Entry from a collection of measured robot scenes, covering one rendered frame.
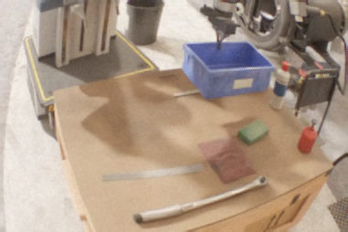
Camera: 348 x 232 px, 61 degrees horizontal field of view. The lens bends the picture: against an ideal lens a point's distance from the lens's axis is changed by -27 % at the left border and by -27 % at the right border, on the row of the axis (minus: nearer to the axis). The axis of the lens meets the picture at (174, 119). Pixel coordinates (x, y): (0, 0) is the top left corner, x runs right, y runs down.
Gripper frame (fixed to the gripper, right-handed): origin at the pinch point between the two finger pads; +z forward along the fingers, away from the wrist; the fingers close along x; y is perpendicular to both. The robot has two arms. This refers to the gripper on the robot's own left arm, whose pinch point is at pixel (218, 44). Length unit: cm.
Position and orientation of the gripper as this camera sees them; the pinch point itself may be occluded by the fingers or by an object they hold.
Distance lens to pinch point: 141.0
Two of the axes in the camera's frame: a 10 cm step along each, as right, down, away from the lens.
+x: -4.0, -6.1, 6.8
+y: 9.1, -1.7, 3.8
